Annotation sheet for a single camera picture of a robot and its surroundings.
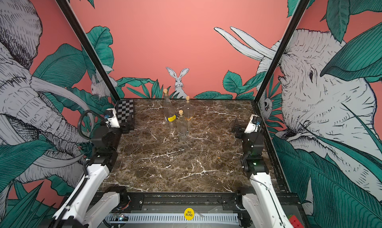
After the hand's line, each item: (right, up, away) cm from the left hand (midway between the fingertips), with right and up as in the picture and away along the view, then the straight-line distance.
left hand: (121, 113), depth 74 cm
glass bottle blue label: (+27, -9, +33) cm, 44 cm away
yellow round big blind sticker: (+35, -49, -4) cm, 60 cm away
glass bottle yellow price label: (+22, -4, +21) cm, 30 cm away
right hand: (+62, -3, 0) cm, 62 cm away
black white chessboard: (-16, +4, +37) cm, 40 cm away
